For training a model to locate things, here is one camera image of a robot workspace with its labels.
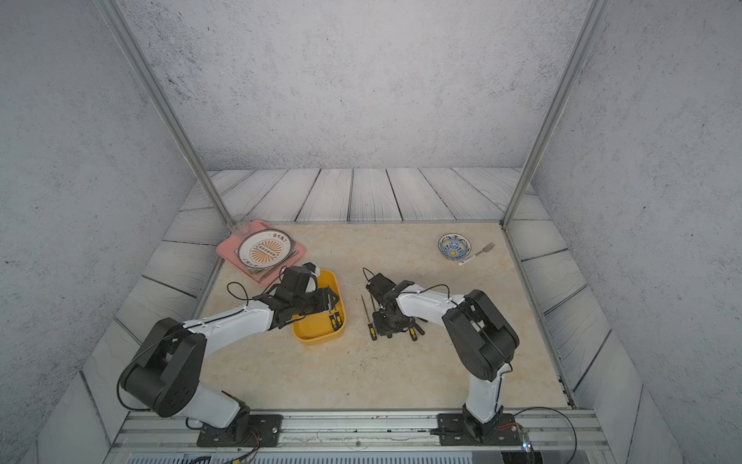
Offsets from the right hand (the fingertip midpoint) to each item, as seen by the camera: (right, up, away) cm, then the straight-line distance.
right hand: (387, 329), depth 91 cm
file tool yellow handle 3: (+10, -1, 0) cm, 10 cm away
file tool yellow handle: (-5, -1, -1) cm, 5 cm away
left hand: (-15, +9, -1) cm, 18 cm away
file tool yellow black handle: (-16, +2, +1) cm, 16 cm away
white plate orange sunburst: (-46, +25, +21) cm, 56 cm away
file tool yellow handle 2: (+8, -1, -2) cm, 8 cm away
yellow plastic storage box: (-22, 0, +1) cm, 22 cm away
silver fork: (+39, +25, +21) cm, 51 cm away
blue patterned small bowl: (+27, +25, +21) cm, 42 cm away
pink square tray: (-60, +24, +21) cm, 68 cm away
